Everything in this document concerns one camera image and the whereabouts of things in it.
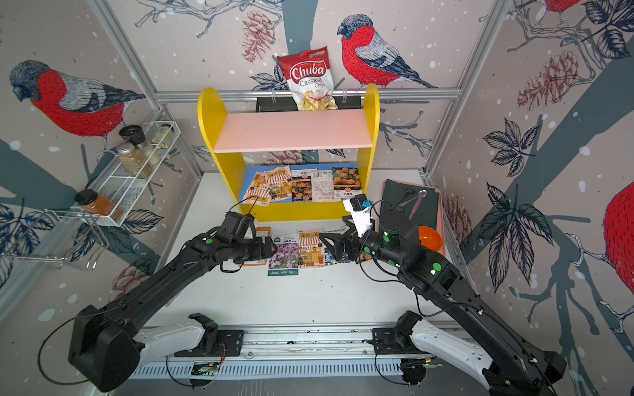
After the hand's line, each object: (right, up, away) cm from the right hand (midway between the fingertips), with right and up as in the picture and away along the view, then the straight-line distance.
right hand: (332, 225), depth 62 cm
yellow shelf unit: (-17, +21, +60) cm, 66 cm away
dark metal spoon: (+38, +8, +50) cm, 63 cm away
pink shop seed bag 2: (-20, +12, +35) cm, 43 cm away
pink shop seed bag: (-28, +8, +32) cm, 43 cm away
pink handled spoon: (+43, +7, +48) cm, 65 cm away
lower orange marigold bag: (+7, +13, +35) cm, 38 cm away
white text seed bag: (-3, +11, +34) cm, 36 cm away
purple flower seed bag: (-17, -17, +28) cm, 37 cm away
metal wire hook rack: (-70, -4, +4) cm, 71 cm away
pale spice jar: (-59, +28, +22) cm, 69 cm away
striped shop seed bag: (-7, -14, +31) cm, 35 cm away
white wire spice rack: (-66, +7, +10) cm, 67 cm away
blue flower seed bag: (0, -17, +30) cm, 34 cm away
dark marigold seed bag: (-11, +11, +35) cm, 39 cm away
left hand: (-20, -10, +18) cm, 29 cm away
